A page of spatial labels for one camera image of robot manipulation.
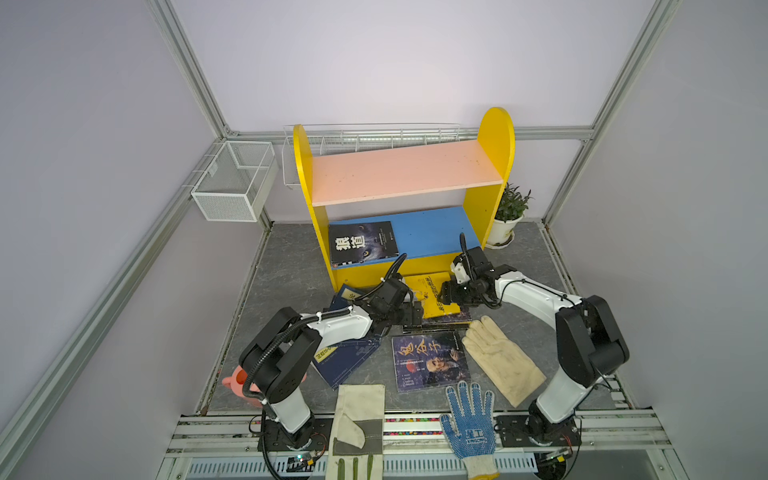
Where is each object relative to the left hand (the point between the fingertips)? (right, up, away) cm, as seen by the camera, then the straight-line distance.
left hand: (411, 314), depth 90 cm
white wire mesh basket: (-59, +43, +12) cm, 74 cm away
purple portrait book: (+14, -1, 0) cm, 15 cm away
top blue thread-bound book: (-21, +5, +4) cm, 21 cm away
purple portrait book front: (+5, -12, -6) cm, 14 cm away
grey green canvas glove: (-14, -29, -19) cm, 37 cm away
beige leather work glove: (+29, -15, -7) cm, 33 cm away
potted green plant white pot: (+35, +33, +11) cm, 49 cm away
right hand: (+11, +4, +2) cm, 12 cm away
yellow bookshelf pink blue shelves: (-7, +34, +29) cm, 45 cm away
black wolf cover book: (-16, +22, +4) cm, 28 cm away
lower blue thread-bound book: (-21, -13, -5) cm, 25 cm away
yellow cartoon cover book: (+5, +7, +4) cm, 10 cm away
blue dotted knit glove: (+15, -27, -17) cm, 35 cm away
